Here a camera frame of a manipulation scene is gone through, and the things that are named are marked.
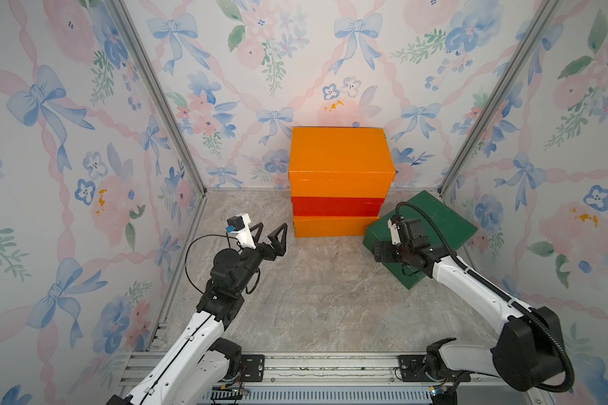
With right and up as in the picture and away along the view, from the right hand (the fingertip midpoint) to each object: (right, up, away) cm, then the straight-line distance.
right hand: (387, 247), depth 87 cm
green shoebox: (+28, +7, +7) cm, 30 cm away
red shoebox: (-16, +14, +6) cm, 23 cm away
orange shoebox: (-18, +31, +7) cm, 36 cm away
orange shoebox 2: (-18, +7, +11) cm, 22 cm away
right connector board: (+11, -40, -16) cm, 45 cm away
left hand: (-36, +9, -16) cm, 40 cm away
